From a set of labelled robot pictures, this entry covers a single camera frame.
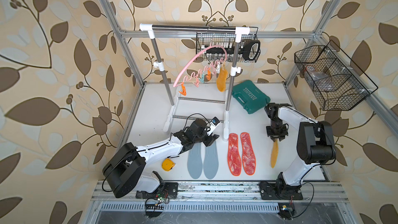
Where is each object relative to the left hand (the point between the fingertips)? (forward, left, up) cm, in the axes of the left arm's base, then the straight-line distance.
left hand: (216, 132), depth 82 cm
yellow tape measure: (-14, +26, -10) cm, 31 cm away
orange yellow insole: (-8, -33, -8) cm, 35 cm away
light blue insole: (-12, +11, -12) cm, 20 cm away
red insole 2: (-11, -18, -11) cm, 24 cm away
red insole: (-10, -11, -11) cm, 18 cm away
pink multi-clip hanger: (+25, +3, +23) cm, 34 cm away
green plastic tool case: (+32, -24, -6) cm, 41 cm away
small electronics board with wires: (-33, -33, -13) cm, 48 cm away
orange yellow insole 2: (+32, -4, +8) cm, 33 cm away
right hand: (-1, -36, -7) cm, 36 cm away
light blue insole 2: (-14, +2, -12) cm, 18 cm away
